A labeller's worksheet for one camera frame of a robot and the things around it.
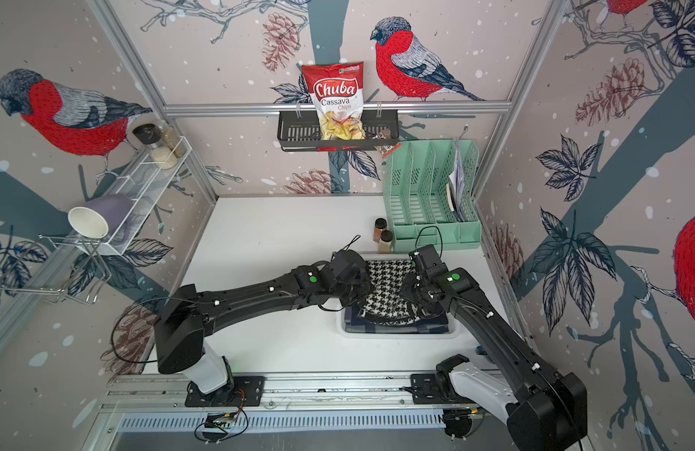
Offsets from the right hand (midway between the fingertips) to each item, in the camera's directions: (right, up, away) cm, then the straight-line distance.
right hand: (403, 289), depth 80 cm
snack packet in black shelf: (-4, +43, +11) cm, 45 cm away
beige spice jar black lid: (-3, +11, +17) cm, 21 cm away
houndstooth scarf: (-6, -3, -4) cm, 8 cm away
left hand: (-6, +2, -4) cm, 7 cm away
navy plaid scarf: (-14, -8, -3) cm, 16 cm away
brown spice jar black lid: (-5, +18, +21) cm, 28 cm away
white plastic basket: (+14, -8, -4) cm, 16 cm away
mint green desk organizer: (+16, +30, +26) cm, 43 cm away
